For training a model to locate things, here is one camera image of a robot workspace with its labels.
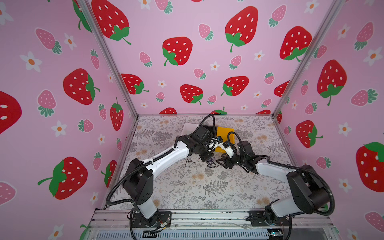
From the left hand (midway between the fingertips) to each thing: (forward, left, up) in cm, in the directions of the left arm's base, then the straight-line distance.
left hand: (212, 152), depth 83 cm
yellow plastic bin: (+1, -4, +14) cm, 14 cm away
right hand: (-1, -4, -7) cm, 8 cm away
